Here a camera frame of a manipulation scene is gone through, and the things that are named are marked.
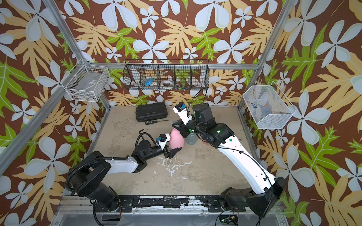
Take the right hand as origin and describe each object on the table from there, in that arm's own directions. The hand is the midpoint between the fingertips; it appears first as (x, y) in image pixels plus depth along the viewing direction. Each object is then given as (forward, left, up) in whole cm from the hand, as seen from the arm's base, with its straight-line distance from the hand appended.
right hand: (174, 123), depth 68 cm
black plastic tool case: (+33, +21, -28) cm, 48 cm away
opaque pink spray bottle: (-5, -1, -8) cm, 10 cm away
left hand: (-1, -2, -15) cm, 15 cm away
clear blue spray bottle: (+10, -11, -31) cm, 34 cm away
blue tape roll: (+38, +19, -3) cm, 43 cm away
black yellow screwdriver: (+25, +19, -31) cm, 44 cm away
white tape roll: (+41, +7, -5) cm, 42 cm away
